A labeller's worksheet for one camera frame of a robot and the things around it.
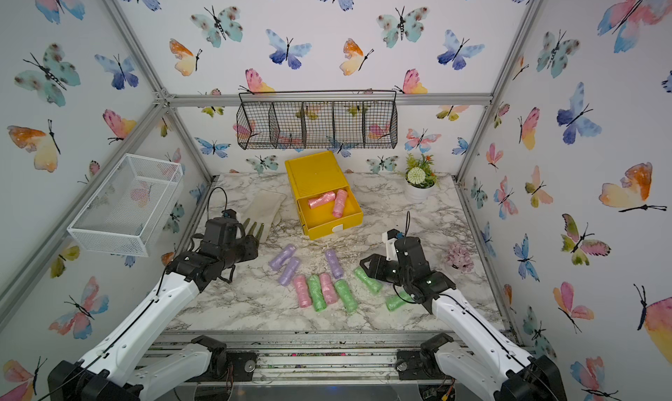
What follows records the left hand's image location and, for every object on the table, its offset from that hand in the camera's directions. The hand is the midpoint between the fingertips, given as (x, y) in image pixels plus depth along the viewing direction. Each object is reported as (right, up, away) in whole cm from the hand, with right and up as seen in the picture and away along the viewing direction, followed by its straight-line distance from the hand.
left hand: (256, 241), depth 81 cm
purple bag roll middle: (+24, -10, +12) cm, 28 cm away
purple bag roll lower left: (+8, -12, +10) cm, 18 cm away
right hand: (+33, -6, -2) cm, 34 cm away
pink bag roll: (+19, +13, +9) cm, 25 cm away
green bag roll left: (+17, -16, +6) cm, 24 cm away
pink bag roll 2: (+26, +14, +10) cm, 31 cm away
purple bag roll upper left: (+5, -8, +14) cm, 16 cm away
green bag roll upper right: (+36, -15, +7) cm, 39 cm away
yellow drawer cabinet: (+16, +22, +12) cm, 30 cm away
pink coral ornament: (+64, -5, +4) cm, 64 cm away
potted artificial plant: (+55, +21, +18) cm, 61 cm away
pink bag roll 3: (+14, -20, +4) cm, 24 cm away
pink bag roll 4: (+22, -17, +4) cm, 29 cm away
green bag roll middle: (+28, -20, +4) cm, 35 cm away
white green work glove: (-7, +10, +31) cm, 34 cm away
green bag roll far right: (+44, -19, +2) cm, 48 cm away
